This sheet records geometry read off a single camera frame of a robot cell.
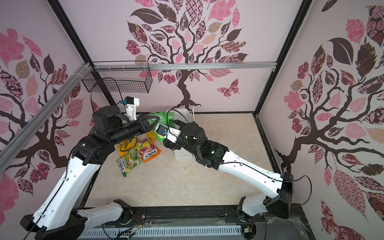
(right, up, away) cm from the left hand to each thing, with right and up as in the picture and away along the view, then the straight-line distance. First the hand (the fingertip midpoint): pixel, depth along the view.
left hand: (160, 121), depth 59 cm
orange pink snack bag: (-16, -17, +33) cm, 41 cm away
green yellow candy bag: (-25, -22, +28) cm, 44 cm away
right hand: (+3, -1, +3) cm, 4 cm away
